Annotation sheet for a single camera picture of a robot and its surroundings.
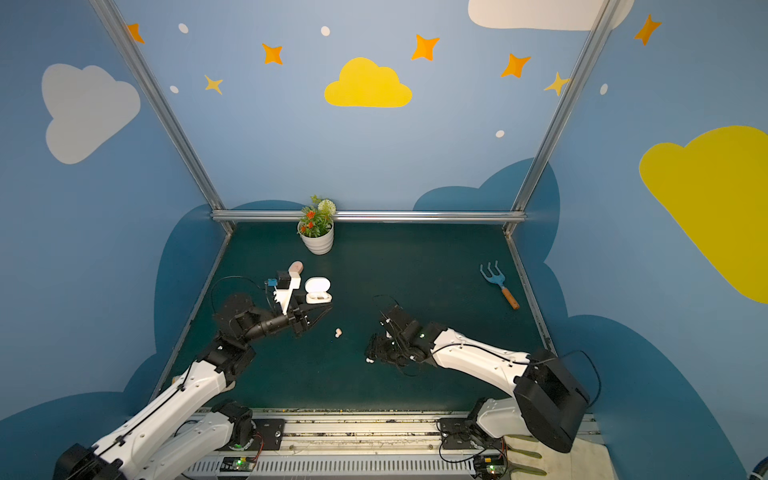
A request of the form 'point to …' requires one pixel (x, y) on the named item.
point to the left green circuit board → (237, 464)
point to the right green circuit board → (489, 466)
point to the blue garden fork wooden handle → (499, 278)
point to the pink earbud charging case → (295, 269)
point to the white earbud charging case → (317, 290)
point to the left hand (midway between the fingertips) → (330, 303)
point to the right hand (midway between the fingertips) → (372, 352)
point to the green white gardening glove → (528, 459)
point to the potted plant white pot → (316, 225)
